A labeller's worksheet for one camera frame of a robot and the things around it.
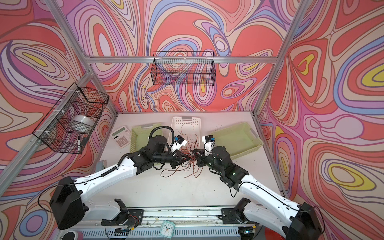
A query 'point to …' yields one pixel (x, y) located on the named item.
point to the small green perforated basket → (140, 135)
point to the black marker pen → (79, 144)
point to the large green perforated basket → (238, 139)
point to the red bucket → (270, 234)
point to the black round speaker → (70, 235)
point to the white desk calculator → (122, 136)
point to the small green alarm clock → (167, 229)
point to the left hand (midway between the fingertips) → (190, 158)
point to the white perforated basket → (189, 128)
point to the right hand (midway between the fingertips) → (195, 154)
